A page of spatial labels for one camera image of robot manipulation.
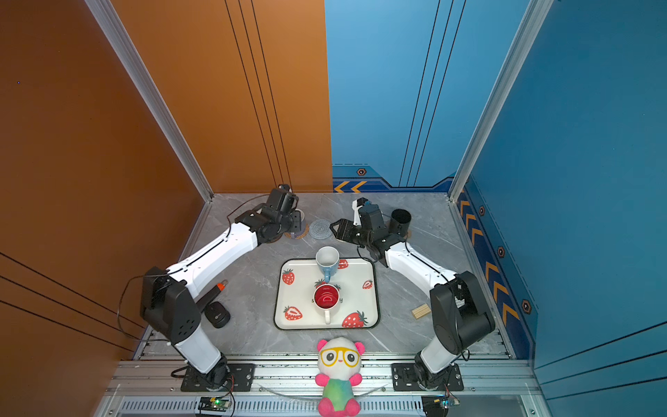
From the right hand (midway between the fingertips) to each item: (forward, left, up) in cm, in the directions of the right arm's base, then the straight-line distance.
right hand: (335, 228), depth 86 cm
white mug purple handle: (-7, +12, +6) cm, 16 cm away
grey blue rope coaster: (+13, +7, -17) cm, 22 cm away
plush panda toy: (-38, -1, -11) cm, 39 cm away
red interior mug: (-17, +3, -16) cm, 24 cm away
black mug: (+10, -24, -9) cm, 28 cm away
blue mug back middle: (-4, +3, -12) cm, 13 cm away
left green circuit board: (-46, +33, -19) cm, 60 cm away
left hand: (+4, +13, +3) cm, 14 cm away
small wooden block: (-22, -28, -17) cm, 40 cm away
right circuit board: (-47, -28, -20) cm, 58 cm away
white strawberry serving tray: (-18, +10, -16) cm, 26 cm away
